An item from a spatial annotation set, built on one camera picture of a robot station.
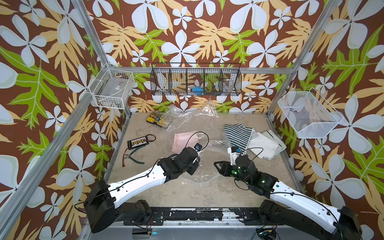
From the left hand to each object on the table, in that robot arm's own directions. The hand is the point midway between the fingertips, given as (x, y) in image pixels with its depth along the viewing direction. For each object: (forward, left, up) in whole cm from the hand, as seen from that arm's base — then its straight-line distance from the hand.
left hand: (195, 158), depth 80 cm
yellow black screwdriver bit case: (+37, +27, -11) cm, 47 cm away
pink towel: (+19, +8, -12) cm, 24 cm away
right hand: (-4, -10, +1) cm, 10 cm away
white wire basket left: (+35, +49, +19) cm, 63 cm away
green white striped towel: (+22, -29, -10) cm, 38 cm away
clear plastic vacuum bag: (+30, +2, -11) cm, 32 cm away
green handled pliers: (+8, +43, -14) cm, 46 cm away
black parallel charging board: (+18, +39, -13) cm, 45 cm away
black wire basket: (+50, -1, +16) cm, 53 cm away
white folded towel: (+14, -46, -9) cm, 49 cm away
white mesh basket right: (+18, -63, +14) cm, 67 cm away
